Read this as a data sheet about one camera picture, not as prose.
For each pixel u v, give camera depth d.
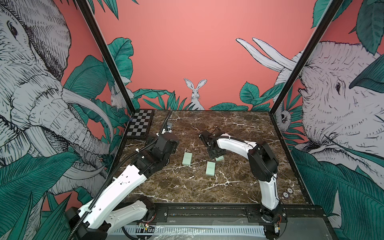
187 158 0.93
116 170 0.45
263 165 0.51
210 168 0.88
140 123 1.10
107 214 0.38
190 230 0.70
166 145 0.50
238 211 0.76
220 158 0.90
